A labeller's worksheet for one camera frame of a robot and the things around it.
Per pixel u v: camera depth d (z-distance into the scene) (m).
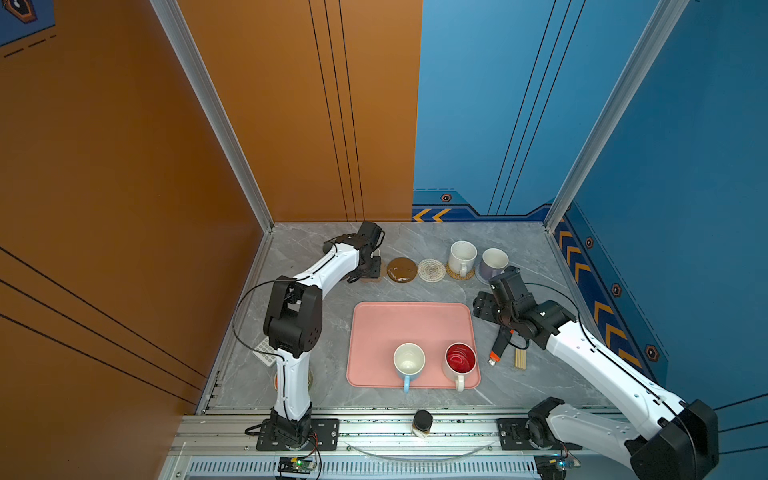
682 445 0.38
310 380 0.81
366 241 0.77
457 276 1.02
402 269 1.06
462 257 1.05
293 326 0.54
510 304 0.58
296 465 0.71
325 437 0.74
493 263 1.02
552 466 0.71
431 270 1.05
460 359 0.83
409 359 0.85
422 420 0.68
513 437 0.72
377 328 0.91
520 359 0.85
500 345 0.87
